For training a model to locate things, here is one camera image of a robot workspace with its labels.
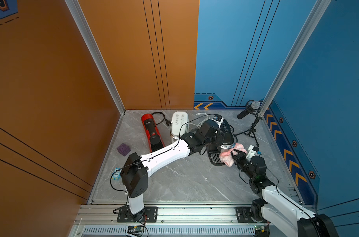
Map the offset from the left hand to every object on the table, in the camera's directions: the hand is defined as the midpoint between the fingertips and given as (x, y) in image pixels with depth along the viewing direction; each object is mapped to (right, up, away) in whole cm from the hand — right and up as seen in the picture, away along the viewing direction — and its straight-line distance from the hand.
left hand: (221, 132), depth 78 cm
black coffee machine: (+2, -5, -2) cm, 6 cm away
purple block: (-59, -12, +16) cm, 62 cm away
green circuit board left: (-45, -49, -5) cm, 67 cm away
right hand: (+6, -10, +5) cm, 13 cm away
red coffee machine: (-36, -5, +7) cm, 37 cm away
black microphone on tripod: (+22, +15, +12) cm, 29 cm away
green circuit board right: (+18, -47, -5) cm, 51 cm away
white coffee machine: (-23, +7, +7) cm, 24 cm away
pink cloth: (+4, -14, +1) cm, 14 cm away
